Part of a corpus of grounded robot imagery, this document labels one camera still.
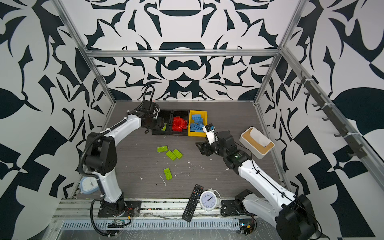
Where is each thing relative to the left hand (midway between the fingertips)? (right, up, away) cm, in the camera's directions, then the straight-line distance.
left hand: (160, 122), depth 94 cm
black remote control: (+20, -39, -20) cm, 48 cm away
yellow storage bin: (+27, +5, +12) cm, 30 cm away
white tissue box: (+59, -12, -2) cm, 60 cm away
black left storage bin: (+2, +5, +5) cm, 7 cm away
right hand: (+25, -8, -15) cm, 30 cm away
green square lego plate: (+9, -19, -2) cm, 21 cm away
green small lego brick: (0, -17, 0) cm, 17 cm away
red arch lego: (+11, -1, +8) cm, 13 cm away
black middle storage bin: (+13, +5, +8) cm, 16 cm away
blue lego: (+23, -3, +8) cm, 24 cm away
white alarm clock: (+28, -38, -19) cm, 51 cm away
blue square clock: (-35, -32, -15) cm, 49 cm away
